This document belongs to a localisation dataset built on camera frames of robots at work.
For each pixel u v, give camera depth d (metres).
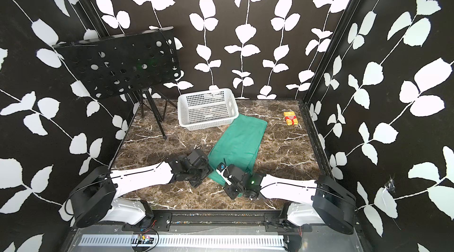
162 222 0.75
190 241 0.70
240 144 0.96
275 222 0.73
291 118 1.11
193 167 0.66
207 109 1.15
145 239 0.70
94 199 0.42
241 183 0.61
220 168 0.73
